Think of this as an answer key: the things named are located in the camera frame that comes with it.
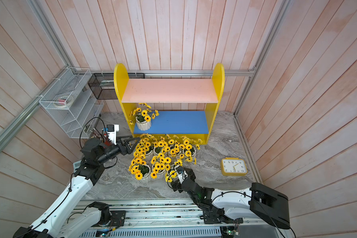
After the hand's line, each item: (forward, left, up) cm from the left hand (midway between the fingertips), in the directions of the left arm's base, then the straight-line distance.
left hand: (136, 140), depth 72 cm
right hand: (-8, -21, -21) cm, 31 cm away
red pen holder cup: (+15, +32, -15) cm, 38 cm away
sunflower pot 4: (+3, -1, -14) cm, 14 cm away
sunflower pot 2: (-11, -18, -15) cm, 26 cm away
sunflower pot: (+16, -2, +2) cm, 17 cm away
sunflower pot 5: (+5, -10, -16) cm, 20 cm away
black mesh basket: (+47, +33, -2) cm, 57 cm away
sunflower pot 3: (-7, -12, -12) cm, 18 cm away
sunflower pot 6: (+3, -19, -13) cm, 23 cm away
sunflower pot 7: (+2, -27, -13) cm, 30 cm away
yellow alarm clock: (-3, -55, -24) cm, 60 cm away
